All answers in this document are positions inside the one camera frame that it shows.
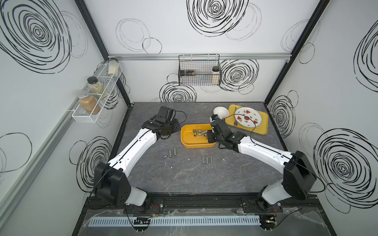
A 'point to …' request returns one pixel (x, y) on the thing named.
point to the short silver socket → (165, 156)
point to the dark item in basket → (184, 73)
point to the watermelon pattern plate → (248, 117)
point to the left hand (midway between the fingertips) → (177, 125)
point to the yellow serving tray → (230, 121)
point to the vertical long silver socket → (170, 155)
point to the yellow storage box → (195, 135)
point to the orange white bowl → (222, 112)
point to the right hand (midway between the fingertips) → (209, 132)
